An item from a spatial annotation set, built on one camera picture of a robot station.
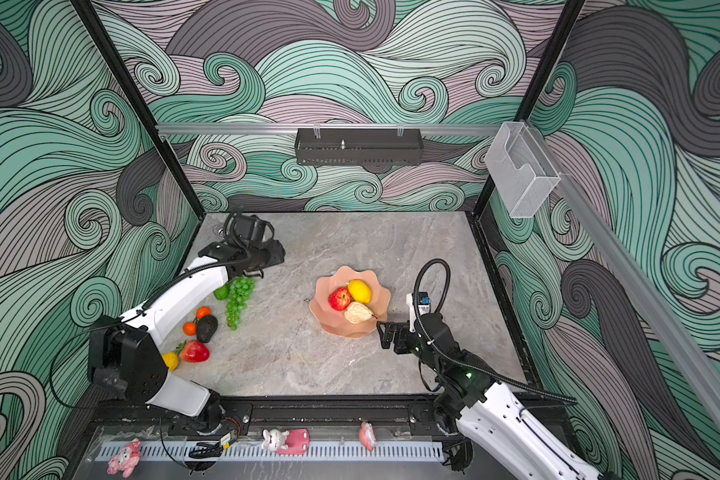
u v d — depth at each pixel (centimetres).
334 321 88
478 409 50
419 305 66
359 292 91
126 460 65
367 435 67
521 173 76
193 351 79
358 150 93
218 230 110
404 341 66
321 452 70
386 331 67
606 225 62
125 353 42
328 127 95
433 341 53
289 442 67
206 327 85
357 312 86
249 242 65
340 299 89
